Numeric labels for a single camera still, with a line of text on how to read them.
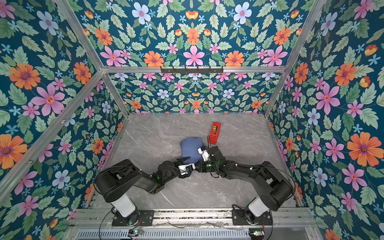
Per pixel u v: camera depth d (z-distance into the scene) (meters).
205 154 0.80
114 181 0.47
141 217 0.73
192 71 0.93
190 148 0.92
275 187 0.46
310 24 0.73
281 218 0.75
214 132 1.02
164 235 0.76
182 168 0.75
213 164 0.74
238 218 0.74
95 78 0.87
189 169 0.73
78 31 0.75
